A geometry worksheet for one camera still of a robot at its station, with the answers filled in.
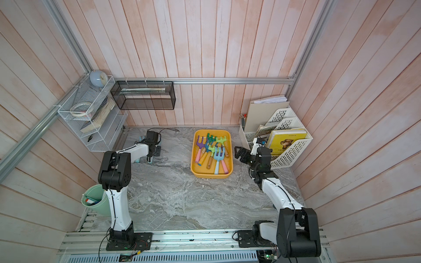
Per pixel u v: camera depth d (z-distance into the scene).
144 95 1.06
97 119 0.78
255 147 0.76
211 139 1.11
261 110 0.93
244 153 0.76
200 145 1.08
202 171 0.95
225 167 0.96
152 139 0.86
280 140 0.84
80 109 0.75
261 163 0.65
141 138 1.13
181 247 0.73
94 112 0.75
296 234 0.41
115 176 0.57
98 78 0.82
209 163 0.98
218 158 1.01
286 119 0.89
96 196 0.78
